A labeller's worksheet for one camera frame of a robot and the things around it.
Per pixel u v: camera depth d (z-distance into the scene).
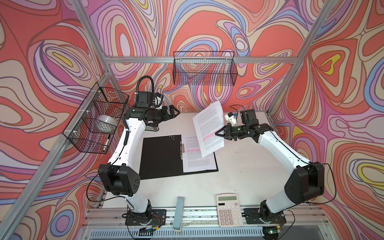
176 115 0.72
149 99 0.61
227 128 0.71
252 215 0.74
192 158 0.93
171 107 0.70
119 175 0.42
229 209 0.74
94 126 0.72
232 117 0.76
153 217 0.73
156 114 0.66
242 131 0.68
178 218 0.73
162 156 0.98
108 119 0.74
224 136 0.72
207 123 0.86
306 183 0.43
